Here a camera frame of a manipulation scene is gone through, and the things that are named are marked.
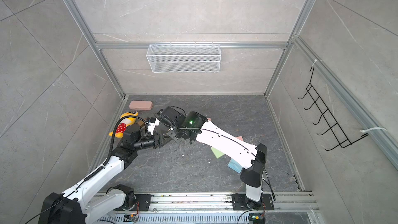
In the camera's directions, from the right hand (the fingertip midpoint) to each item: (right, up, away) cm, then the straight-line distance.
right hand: (180, 127), depth 71 cm
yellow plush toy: (-40, 0, +26) cm, 48 cm away
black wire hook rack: (+66, -2, -11) cm, 66 cm away
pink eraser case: (-34, +11, +43) cm, 56 cm away
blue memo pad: (+28, -23, +12) cm, 38 cm away
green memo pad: (+19, -18, +19) cm, 32 cm away
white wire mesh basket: (0, +42, +29) cm, 51 cm away
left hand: (-3, -4, +3) cm, 6 cm away
